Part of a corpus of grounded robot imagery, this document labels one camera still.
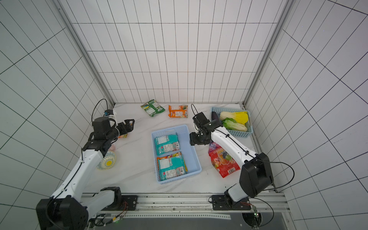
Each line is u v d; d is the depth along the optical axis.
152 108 1.14
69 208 0.37
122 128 0.71
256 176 0.42
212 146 0.92
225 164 0.81
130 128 0.72
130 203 0.73
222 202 0.72
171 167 0.81
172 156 0.88
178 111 1.12
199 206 0.73
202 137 0.58
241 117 1.00
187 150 0.92
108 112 0.68
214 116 1.04
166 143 0.92
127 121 0.73
